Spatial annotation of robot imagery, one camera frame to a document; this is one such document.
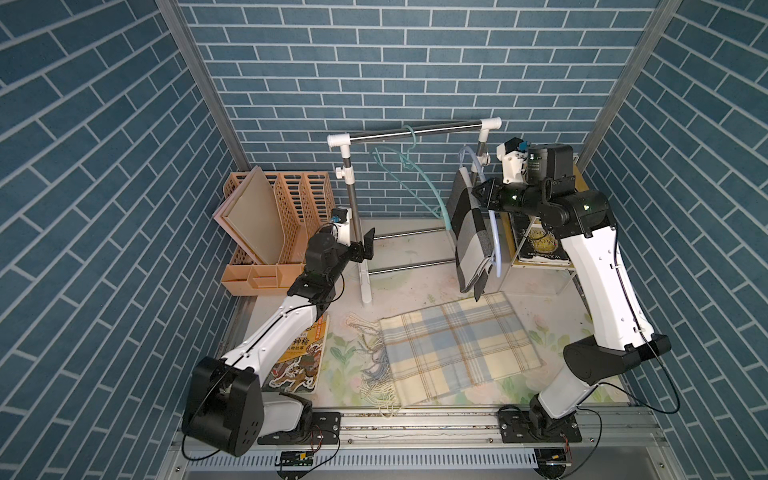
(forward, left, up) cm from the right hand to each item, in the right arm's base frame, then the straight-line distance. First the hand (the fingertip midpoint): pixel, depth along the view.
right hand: (478, 189), depth 67 cm
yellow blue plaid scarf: (-23, +11, -42) cm, 50 cm away
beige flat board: (+9, +65, -22) cm, 70 cm away
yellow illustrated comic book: (-29, +44, -42) cm, 68 cm away
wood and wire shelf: (+7, -29, -42) cm, 51 cm away
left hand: (0, +27, -14) cm, 30 cm away
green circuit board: (-49, +39, -46) cm, 78 cm away
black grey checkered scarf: (-3, 0, -11) cm, 11 cm away
